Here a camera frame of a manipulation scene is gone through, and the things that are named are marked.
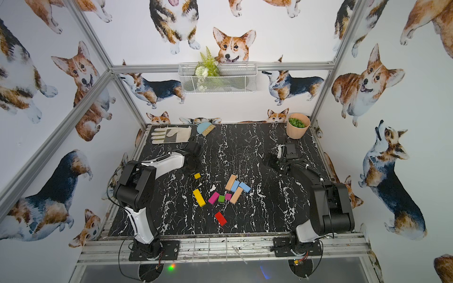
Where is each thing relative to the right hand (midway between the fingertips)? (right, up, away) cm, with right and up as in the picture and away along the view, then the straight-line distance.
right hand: (267, 160), depth 92 cm
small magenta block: (-20, -18, -4) cm, 27 cm away
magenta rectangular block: (-27, -18, -4) cm, 33 cm away
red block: (-23, -26, -10) cm, 36 cm away
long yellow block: (-34, -19, -4) cm, 39 cm away
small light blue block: (-12, -14, 0) cm, 18 cm away
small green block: (-23, -19, -4) cm, 30 cm away
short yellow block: (-37, -9, +3) cm, 38 cm away
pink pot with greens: (+21, +20, +14) cm, 32 cm away
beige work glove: (-62, +14, +22) cm, 67 cm away
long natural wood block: (-19, -12, +1) cm, 22 cm away
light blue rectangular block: (-16, -12, +1) cm, 20 cm away
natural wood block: (-16, -17, -4) cm, 24 cm away
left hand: (-36, -5, +7) cm, 37 cm away
